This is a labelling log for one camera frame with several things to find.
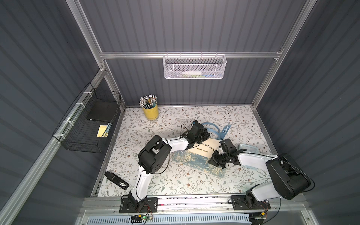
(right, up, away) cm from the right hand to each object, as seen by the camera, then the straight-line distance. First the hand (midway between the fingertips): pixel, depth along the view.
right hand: (208, 162), depth 88 cm
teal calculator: (+30, +7, +6) cm, 31 cm away
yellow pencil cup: (-40, +31, +17) cm, 53 cm away
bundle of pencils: (-42, +40, +15) cm, 60 cm away
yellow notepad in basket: (-59, +22, -15) cm, 64 cm away
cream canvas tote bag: (-7, +3, +4) cm, 8 cm away
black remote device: (-53, -7, -9) cm, 54 cm away
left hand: (+4, +17, +4) cm, 18 cm away
